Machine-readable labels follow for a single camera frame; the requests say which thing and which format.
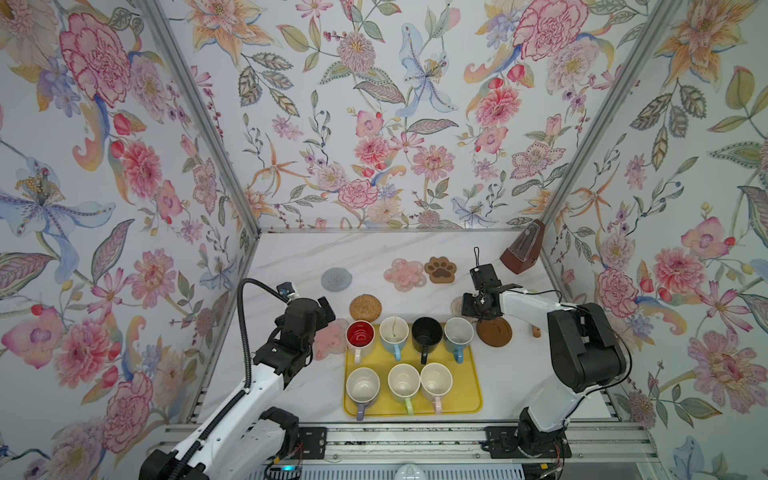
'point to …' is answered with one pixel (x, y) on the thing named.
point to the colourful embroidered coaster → (456, 307)
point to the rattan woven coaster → (365, 307)
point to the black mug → (426, 334)
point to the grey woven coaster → (336, 279)
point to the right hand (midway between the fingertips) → (468, 307)
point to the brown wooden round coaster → (495, 332)
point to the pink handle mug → (436, 381)
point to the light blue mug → (394, 333)
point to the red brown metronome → (525, 248)
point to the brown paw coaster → (440, 270)
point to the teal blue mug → (458, 335)
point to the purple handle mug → (362, 385)
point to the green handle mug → (404, 381)
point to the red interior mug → (360, 337)
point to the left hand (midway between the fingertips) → (318, 304)
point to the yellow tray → (465, 395)
